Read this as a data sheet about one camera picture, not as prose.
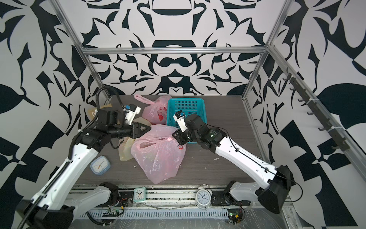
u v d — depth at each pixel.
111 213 0.69
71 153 0.45
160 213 0.71
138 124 0.62
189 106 1.08
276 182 0.39
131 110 0.62
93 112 0.90
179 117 0.63
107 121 0.53
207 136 0.52
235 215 0.71
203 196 0.72
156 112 0.96
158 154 0.74
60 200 0.40
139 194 0.74
